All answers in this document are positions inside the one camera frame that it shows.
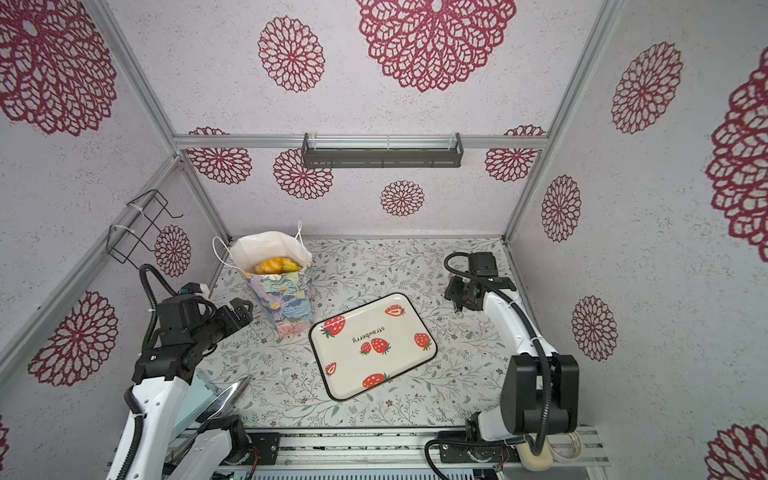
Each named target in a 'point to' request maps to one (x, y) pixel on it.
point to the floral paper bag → (286, 297)
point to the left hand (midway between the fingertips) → (239, 317)
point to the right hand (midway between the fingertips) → (454, 287)
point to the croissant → (276, 266)
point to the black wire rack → (133, 236)
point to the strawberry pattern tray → (368, 344)
